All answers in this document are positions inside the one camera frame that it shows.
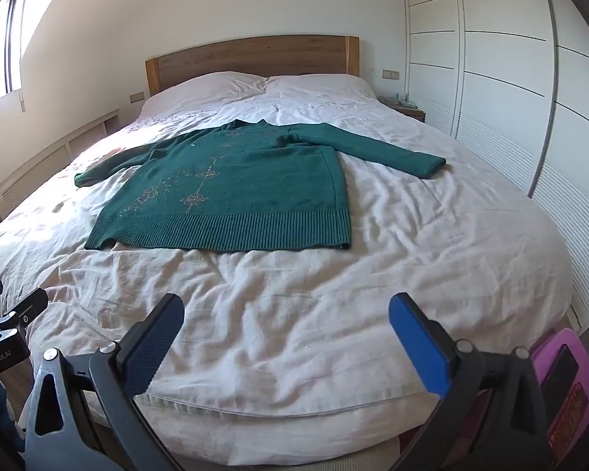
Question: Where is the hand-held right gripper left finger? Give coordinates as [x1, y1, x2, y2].
[24, 293, 185, 471]

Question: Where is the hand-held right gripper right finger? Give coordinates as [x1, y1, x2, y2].
[389, 292, 553, 471]

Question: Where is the green knitted sweater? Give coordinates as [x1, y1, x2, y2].
[75, 119, 446, 252]

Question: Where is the dark blue cloth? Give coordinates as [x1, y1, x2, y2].
[0, 382, 23, 455]

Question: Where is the bed with white cover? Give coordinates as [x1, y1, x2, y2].
[0, 71, 582, 452]

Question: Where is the beige radiator cover cabinet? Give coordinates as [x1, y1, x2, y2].
[0, 108, 121, 251]

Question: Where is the pink case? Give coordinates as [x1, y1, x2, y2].
[530, 328, 589, 467]

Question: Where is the wooden nightstand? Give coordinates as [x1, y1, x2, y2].
[378, 96, 427, 124]

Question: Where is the white pillow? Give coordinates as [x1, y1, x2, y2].
[265, 75, 377, 105]
[142, 71, 269, 110]

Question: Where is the white wardrobe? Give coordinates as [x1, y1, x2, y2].
[401, 0, 589, 327]

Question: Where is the wooden headboard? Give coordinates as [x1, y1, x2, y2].
[145, 36, 360, 98]

